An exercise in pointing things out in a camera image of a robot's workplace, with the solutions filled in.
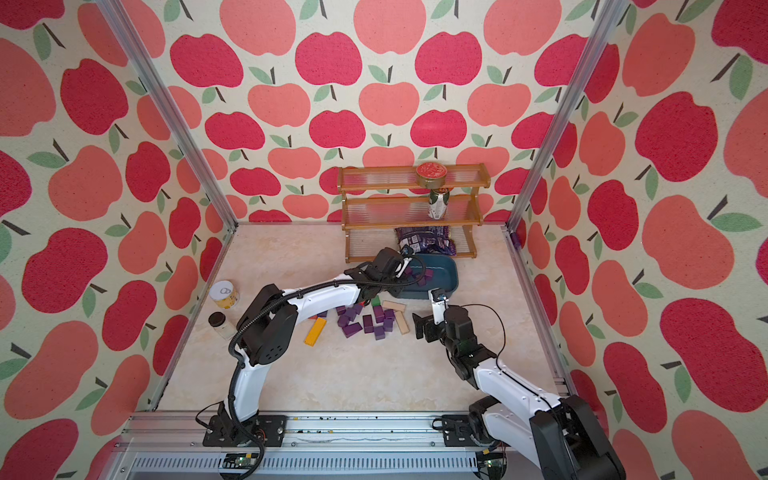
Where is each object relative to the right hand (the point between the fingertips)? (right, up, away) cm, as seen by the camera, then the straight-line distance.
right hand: (431, 315), depth 87 cm
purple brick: (-20, -4, +6) cm, 21 cm away
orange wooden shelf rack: (-18, +39, +30) cm, 52 cm away
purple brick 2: (+2, +11, +17) cm, 20 cm away
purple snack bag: (+1, +23, +17) cm, 29 cm away
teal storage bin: (+8, +11, +16) cm, 21 cm away
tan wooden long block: (-8, -5, +5) cm, 11 cm away
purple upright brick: (-16, -1, +8) cm, 17 cm away
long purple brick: (-25, -6, +5) cm, 26 cm away
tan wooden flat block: (-12, +1, +11) cm, 16 cm away
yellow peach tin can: (-66, +5, +7) cm, 66 cm away
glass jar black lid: (-62, -1, -3) cm, 62 cm away
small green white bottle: (+4, +35, +8) cm, 36 cm away
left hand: (-7, +10, +6) cm, 14 cm away
